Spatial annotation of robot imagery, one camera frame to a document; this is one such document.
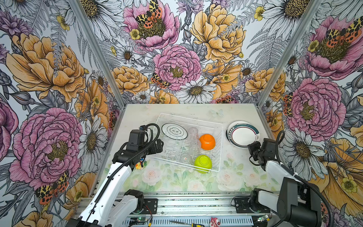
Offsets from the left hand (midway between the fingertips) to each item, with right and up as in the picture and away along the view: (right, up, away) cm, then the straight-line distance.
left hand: (155, 149), depth 79 cm
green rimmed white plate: (+9, +8, +17) cm, 21 cm away
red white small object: (+30, -31, -13) cm, 45 cm away
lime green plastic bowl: (+27, -8, +3) cm, 28 cm away
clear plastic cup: (+21, +8, +13) cm, 26 cm away
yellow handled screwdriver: (+20, -34, -10) cm, 41 cm away
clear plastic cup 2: (+23, 0, +8) cm, 24 cm away
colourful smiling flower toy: (-12, -12, +8) cm, 19 cm away
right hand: (+56, -1, +12) cm, 57 cm away
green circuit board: (-6, -33, -8) cm, 35 cm away
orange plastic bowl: (+31, +2, +13) cm, 34 cm away
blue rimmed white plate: (+56, +6, +23) cm, 61 cm away
